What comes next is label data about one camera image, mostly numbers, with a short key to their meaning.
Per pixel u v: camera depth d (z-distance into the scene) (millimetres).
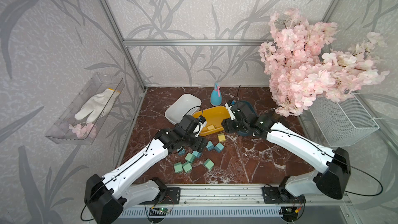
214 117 1079
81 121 629
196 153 850
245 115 568
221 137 915
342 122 594
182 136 561
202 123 680
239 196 751
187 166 806
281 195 655
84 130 597
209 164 819
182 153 856
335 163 402
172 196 736
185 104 1074
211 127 961
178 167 809
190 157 840
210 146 883
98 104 683
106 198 372
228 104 703
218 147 872
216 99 1052
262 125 527
